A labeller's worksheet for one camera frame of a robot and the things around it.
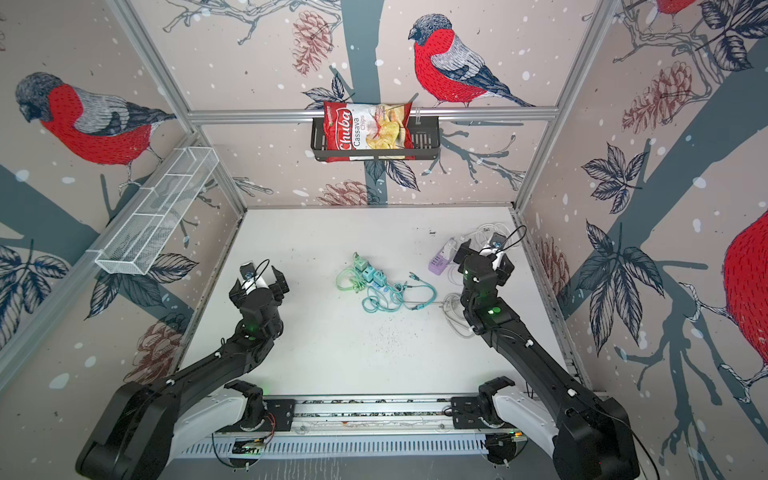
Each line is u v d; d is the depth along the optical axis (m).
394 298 0.92
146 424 0.41
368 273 0.92
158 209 0.79
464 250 0.72
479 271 0.58
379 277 0.92
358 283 0.95
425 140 0.95
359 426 0.73
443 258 1.01
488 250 0.66
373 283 0.95
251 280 0.70
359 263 0.96
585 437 0.38
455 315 0.88
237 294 0.73
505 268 0.73
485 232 1.12
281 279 0.79
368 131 0.88
